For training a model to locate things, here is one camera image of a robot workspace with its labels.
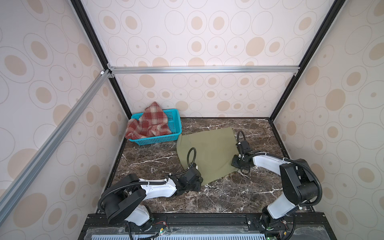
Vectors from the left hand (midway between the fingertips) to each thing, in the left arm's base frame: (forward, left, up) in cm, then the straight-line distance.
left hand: (205, 184), depth 85 cm
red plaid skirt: (+45, +37, +3) cm, 58 cm away
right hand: (+14, -20, -3) cm, 25 cm away
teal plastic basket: (+48, +22, -3) cm, 53 cm away
